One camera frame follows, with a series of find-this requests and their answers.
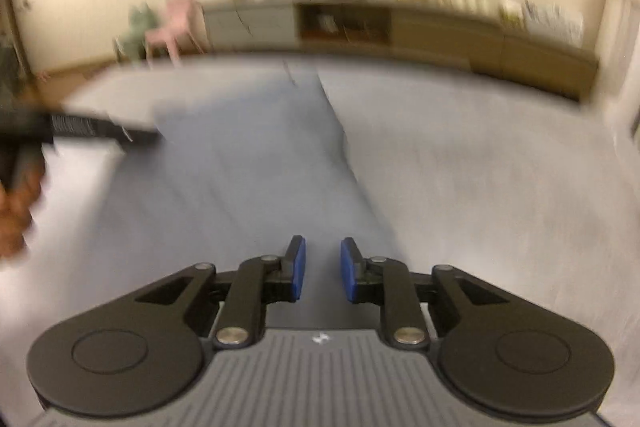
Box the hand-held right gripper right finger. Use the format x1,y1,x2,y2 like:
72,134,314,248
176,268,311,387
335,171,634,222
340,236,511,350

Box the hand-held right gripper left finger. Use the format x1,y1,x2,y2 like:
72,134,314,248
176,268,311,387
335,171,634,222
135,234,307,350

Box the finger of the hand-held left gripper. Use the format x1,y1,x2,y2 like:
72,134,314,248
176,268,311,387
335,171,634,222
97,119,162,148

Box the grey pants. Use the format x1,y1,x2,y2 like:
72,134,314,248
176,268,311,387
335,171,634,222
85,66,406,333

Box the person's left hand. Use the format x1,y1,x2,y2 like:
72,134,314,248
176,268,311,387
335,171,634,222
0,167,47,258

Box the green plastic chair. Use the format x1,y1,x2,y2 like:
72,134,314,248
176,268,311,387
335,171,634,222
114,4,161,65

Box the pink plastic chair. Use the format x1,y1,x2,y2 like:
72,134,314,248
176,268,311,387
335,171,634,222
145,0,206,65

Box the long television cabinet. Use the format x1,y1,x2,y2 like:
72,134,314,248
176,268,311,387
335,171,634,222
202,0,600,102

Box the box of small items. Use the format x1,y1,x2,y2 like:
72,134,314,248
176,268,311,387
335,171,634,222
522,0,583,42

